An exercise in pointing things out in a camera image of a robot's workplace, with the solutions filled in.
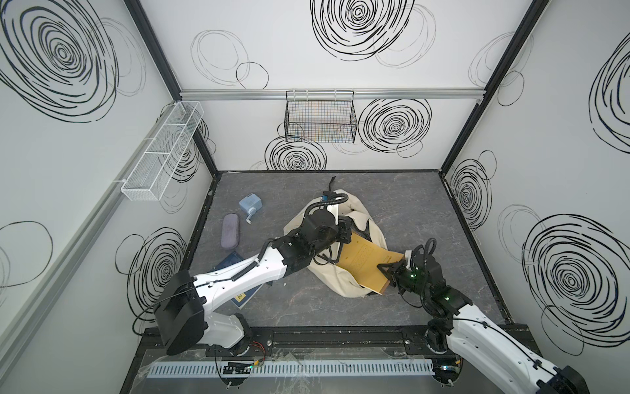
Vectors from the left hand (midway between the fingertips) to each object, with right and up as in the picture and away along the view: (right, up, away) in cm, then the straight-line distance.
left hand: (356, 219), depth 73 cm
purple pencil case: (-46, -8, +22) cm, 52 cm away
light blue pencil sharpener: (-40, +3, +29) cm, 50 cm away
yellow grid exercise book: (+4, -16, +14) cm, 21 cm away
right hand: (+7, -17, +7) cm, 20 cm away
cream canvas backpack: (+1, +1, +3) cm, 4 cm away
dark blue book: (-37, -28, +8) cm, 47 cm away
